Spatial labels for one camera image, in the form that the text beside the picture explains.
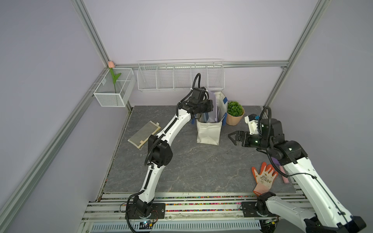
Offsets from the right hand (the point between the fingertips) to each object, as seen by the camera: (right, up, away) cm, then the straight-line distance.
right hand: (235, 135), depth 70 cm
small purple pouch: (-8, +11, +19) cm, 23 cm away
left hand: (-7, +16, +16) cm, 24 cm away
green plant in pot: (+9, +12, +31) cm, 35 cm away
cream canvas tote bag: (-10, 0, +20) cm, 23 cm away
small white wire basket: (-74, +24, +16) cm, 79 cm away
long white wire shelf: (-30, +39, +27) cm, 56 cm away
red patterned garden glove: (+21, -27, +12) cm, 36 cm away
